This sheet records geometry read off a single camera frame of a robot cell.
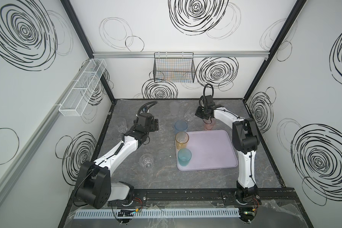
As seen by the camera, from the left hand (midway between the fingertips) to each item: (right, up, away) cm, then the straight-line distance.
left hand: (149, 120), depth 86 cm
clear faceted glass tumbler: (+28, +4, +20) cm, 34 cm away
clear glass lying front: (-2, -26, 0) cm, 26 cm away
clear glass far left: (-23, -4, +16) cm, 28 cm away
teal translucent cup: (+21, -22, -2) cm, 31 cm away
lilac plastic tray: (+41, -21, +10) cm, 47 cm away
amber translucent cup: (+20, -11, -6) cm, 23 cm away
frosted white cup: (+16, +9, +20) cm, 27 cm away
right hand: (+31, +4, +16) cm, 35 cm away
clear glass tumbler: (+7, -6, +16) cm, 18 cm away
